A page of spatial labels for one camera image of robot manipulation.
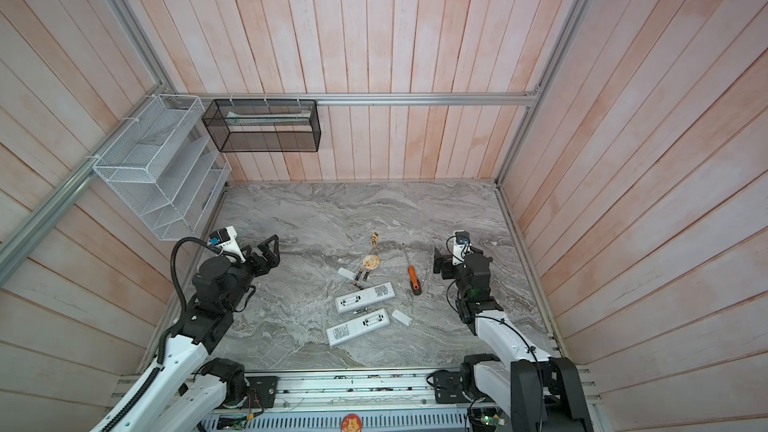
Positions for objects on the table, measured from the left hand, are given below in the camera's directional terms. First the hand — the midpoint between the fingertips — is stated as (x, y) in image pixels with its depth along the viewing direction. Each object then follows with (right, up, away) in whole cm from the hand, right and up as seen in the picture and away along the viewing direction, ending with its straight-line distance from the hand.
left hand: (267, 246), depth 77 cm
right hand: (+52, -1, +10) cm, 53 cm away
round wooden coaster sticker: (+27, -8, +20) cm, 35 cm away
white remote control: (+23, -24, +5) cm, 34 cm away
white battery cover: (+36, -22, +9) cm, 43 cm away
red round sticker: (+23, -41, -8) cm, 47 cm away
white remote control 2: (+21, -18, +11) cm, 30 cm away
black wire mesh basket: (-13, +41, +30) cm, 52 cm away
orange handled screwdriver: (+41, -13, +13) cm, 45 cm away
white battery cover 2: (+19, -11, +18) cm, 28 cm away
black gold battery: (+25, -12, +17) cm, 33 cm away
